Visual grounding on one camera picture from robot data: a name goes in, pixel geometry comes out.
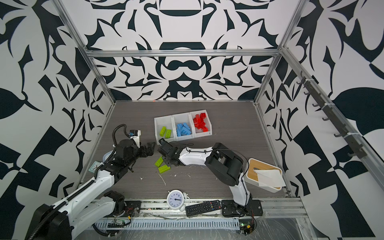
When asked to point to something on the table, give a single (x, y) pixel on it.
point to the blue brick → (183, 129)
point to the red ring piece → (198, 122)
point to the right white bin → (198, 133)
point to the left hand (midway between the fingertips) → (147, 140)
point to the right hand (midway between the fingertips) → (168, 155)
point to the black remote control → (202, 207)
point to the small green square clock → (93, 166)
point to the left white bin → (167, 121)
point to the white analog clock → (175, 200)
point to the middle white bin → (181, 118)
